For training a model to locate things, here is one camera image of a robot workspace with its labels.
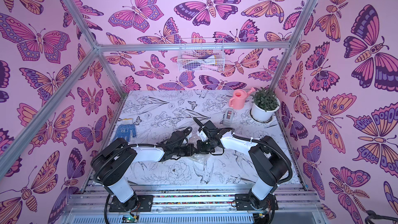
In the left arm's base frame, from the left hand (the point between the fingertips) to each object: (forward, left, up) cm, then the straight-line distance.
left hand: (198, 151), depth 90 cm
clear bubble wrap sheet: (-5, -1, +2) cm, 5 cm away
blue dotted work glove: (+14, +49, -1) cm, 51 cm away
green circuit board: (-32, +32, -3) cm, 45 cm away
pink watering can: (+33, -26, +7) cm, 42 cm away
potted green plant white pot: (+23, -39, +16) cm, 48 cm away
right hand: (-1, +1, +4) cm, 4 cm away
